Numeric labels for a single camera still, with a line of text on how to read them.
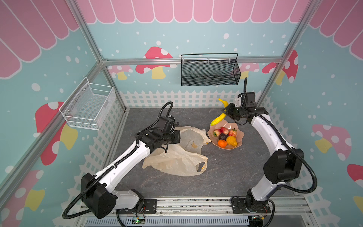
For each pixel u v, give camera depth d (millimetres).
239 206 740
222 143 918
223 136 969
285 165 452
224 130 1001
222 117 830
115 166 436
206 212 740
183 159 746
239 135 988
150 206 751
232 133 973
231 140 940
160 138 569
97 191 385
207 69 940
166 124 569
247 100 647
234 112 758
